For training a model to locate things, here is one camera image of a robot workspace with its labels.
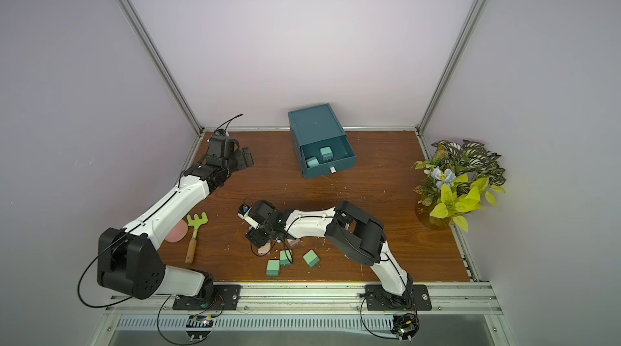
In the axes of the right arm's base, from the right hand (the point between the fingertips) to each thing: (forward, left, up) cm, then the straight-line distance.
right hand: (253, 226), depth 86 cm
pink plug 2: (-8, -6, +1) cm, 10 cm away
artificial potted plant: (+7, -66, +23) cm, 71 cm away
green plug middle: (-10, -13, 0) cm, 17 cm away
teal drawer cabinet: (+25, -25, +18) cm, 39 cm away
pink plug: (-5, -16, -1) cm, 17 cm away
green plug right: (-11, -22, 0) cm, 25 cm away
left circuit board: (-28, +11, -4) cm, 31 cm away
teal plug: (+19, -22, +15) cm, 32 cm away
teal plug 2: (+23, -27, +14) cm, 38 cm away
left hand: (+20, +5, +18) cm, 27 cm away
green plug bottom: (-13, -9, -1) cm, 16 cm away
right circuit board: (-28, -51, -5) cm, 58 cm away
